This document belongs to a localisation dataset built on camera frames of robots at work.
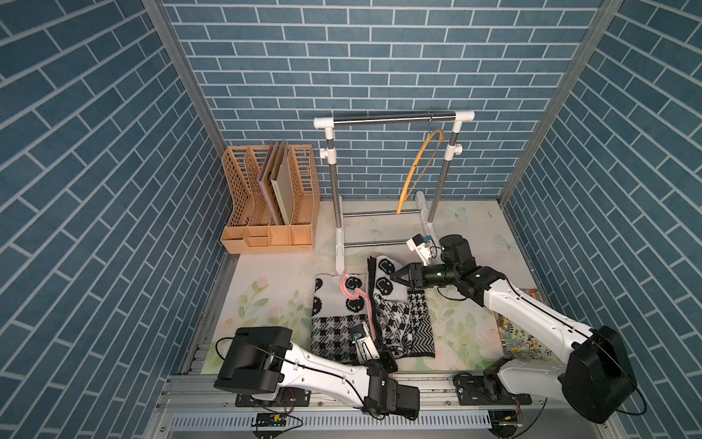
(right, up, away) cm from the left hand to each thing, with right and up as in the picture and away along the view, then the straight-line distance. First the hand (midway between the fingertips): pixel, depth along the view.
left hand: (389, 353), depth 75 cm
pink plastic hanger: (-6, +15, +6) cm, 17 cm away
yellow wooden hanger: (+3, +41, 0) cm, 41 cm away
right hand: (+2, +20, +1) cm, 20 cm away
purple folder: (-39, +50, +11) cm, 64 cm away
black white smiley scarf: (+2, +9, +2) cm, 9 cm away
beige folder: (-33, +49, +12) cm, 60 cm away
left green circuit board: (-32, -16, -3) cm, 36 cm away
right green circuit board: (+30, -15, -4) cm, 34 cm away
